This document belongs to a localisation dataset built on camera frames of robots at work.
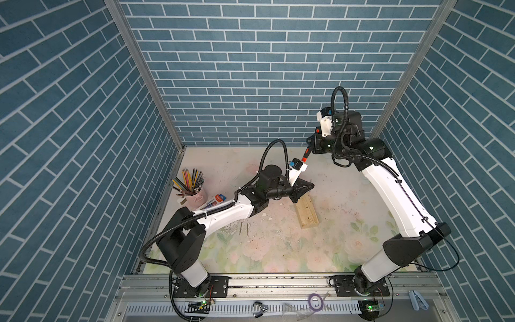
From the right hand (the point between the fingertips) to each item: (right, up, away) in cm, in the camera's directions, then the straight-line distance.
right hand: (311, 139), depth 72 cm
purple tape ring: (-1, -57, 0) cm, 57 cm away
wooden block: (+2, -31, +19) cm, 36 cm away
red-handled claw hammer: (-1, -5, +2) cm, 5 cm away
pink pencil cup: (-48, -26, +17) cm, 57 cm away
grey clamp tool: (+37, -57, -2) cm, 68 cm away
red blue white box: (-40, -26, +24) cm, 53 cm away
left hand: (+2, -18, +1) cm, 18 cm away
